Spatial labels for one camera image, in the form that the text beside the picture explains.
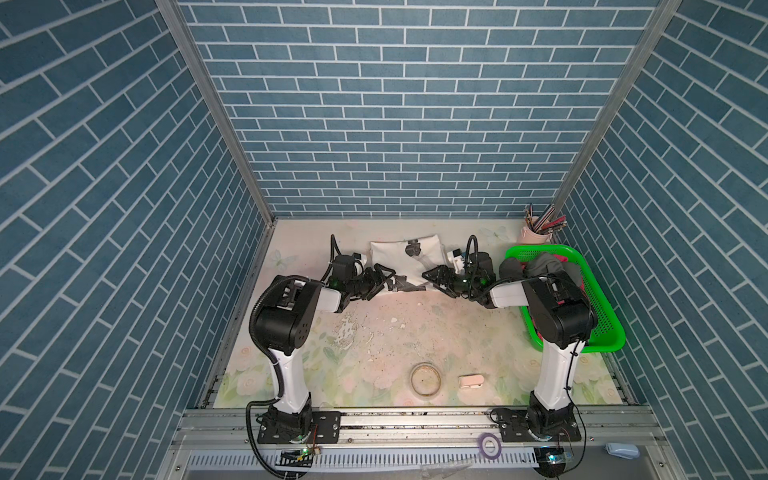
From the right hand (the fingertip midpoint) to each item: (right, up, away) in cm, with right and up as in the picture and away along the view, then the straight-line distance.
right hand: (428, 277), depth 97 cm
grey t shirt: (+32, +4, -6) cm, 33 cm away
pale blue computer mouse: (+44, -38, -27) cm, 64 cm away
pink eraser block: (+10, -26, -17) cm, 33 cm away
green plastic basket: (+51, -15, -12) cm, 54 cm away
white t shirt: (-5, +5, +9) cm, 12 cm away
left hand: (-12, 0, 0) cm, 12 cm away
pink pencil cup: (+36, +14, +8) cm, 40 cm away
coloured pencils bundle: (+43, +19, +9) cm, 48 cm away
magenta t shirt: (+45, +7, +3) cm, 46 cm away
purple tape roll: (+11, -37, -25) cm, 45 cm away
